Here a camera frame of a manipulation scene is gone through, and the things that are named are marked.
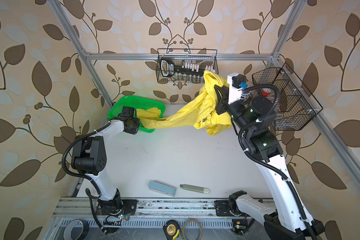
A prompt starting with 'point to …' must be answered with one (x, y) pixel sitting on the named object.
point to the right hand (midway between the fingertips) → (219, 86)
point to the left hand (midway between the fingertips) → (140, 121)
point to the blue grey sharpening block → (162, 188)
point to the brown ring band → (198, 222)
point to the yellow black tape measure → (171, 229)
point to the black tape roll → (76, 229)
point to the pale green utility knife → (194, 188)
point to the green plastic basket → (138, 103)
